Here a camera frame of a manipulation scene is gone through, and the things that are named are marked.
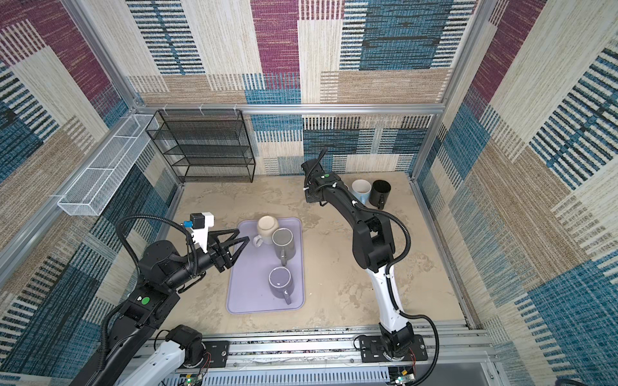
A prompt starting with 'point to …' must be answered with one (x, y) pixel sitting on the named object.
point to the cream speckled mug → (266, 226)
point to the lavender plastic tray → (249, 289)
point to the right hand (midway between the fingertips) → (318, 195)
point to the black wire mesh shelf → (204, 145)
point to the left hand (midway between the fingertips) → (243, 233)
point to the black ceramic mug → (380, 193)
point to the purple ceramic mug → (281, 284)
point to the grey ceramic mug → (282, 240)
